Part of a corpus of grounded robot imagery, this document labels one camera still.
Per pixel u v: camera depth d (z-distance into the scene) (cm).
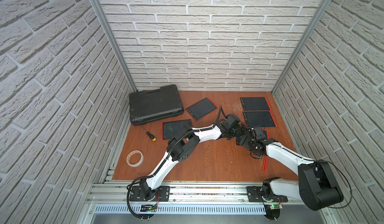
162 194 73
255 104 111
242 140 83
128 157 85
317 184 42
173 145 60
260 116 105
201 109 107
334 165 70
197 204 72
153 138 92
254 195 74
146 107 101
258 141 67
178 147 55
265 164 83
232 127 79
